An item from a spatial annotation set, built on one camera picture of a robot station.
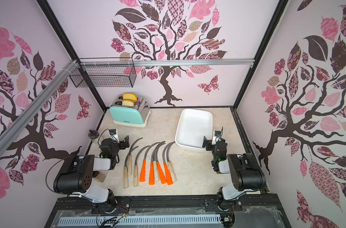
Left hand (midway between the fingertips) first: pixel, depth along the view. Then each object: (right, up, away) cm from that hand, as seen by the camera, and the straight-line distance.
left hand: (121, 138), depth 95 cm
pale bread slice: (+3, +25, +3) cm, 25 cm away
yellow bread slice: (+3, +30, +6) cm, 31 cm away
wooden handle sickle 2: (+7, -14, -5) cm, 16 cm away
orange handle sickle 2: (+29, -22, -11) cm, 38 cm away
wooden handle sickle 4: (+34, -17, -8) cm, 38 cm away
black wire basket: (-25, +51, +27) cm, 63 cm away
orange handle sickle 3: (+32, -20, -11) cm, 40 cm away
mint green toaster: (+9, +15, +4) cm, 18 cm away
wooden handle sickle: (+7, -20, -11) cm, 24 cm away
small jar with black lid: (-17, +3, -4) cm, 18 cm away
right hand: (+61, +2, -2) cm, 61 cm away
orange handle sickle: (+17, -20, -9) cm, 28 cm away
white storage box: (+50, +8, +13) cm, 53 cm away
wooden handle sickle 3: (+13, -21, -12) cm, 28 cm away
